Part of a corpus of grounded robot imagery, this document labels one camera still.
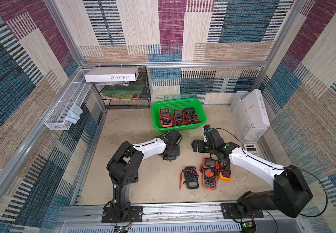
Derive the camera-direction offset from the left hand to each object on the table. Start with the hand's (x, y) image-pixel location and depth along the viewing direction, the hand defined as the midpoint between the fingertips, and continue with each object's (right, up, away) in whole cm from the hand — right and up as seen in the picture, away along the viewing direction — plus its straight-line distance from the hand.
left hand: (172, 150), depth 95 cm
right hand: (+15, +7, -8) cm, 19 cm away
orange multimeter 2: (+21, -8, -12) cm, 26 cm away
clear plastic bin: (+47, +11, -2) cm, 49 cm away
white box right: (+52, +28, -4) cm, 59 cm away
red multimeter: (+5, +22, +11) cm, 25 cm away
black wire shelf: (-23, +36, +25) cm, 50 cm away
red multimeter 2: (+14, +22, +15) cm, 30 cm away
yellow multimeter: (+30, -9, -12) cm, 33 cm away
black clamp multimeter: (+11, -12, -14) cm, 21 cm away
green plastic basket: (+5, +32, +13) cm, 35 cm away
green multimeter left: (-1, -3, -6) cm, 7 cm away
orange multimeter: (-4, +22, +10) cm, 24 cm away
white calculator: (+51, +2, -1) cm, 51 cm away
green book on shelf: (-32, +39, -1) cm, 51 cm away
